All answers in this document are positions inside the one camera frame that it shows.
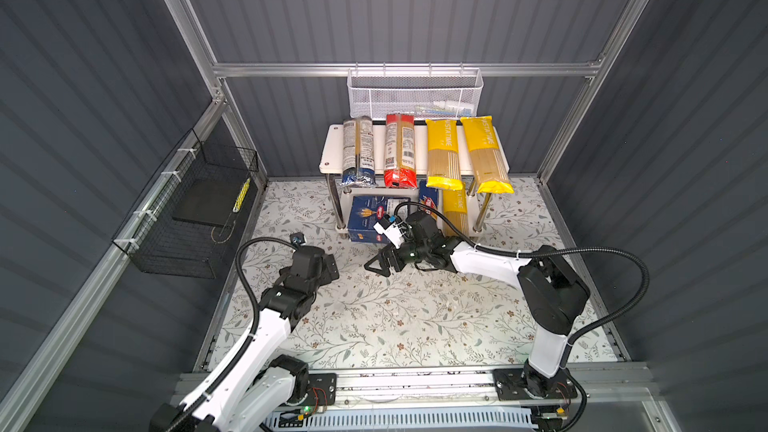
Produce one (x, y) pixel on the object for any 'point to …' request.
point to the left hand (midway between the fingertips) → (315, 263)
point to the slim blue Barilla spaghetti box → (429, 196)
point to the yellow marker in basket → (241, 196)
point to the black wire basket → (183, 223)
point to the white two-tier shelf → (330, 165)
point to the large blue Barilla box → (365, 212)
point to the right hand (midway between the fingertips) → (376, 262)
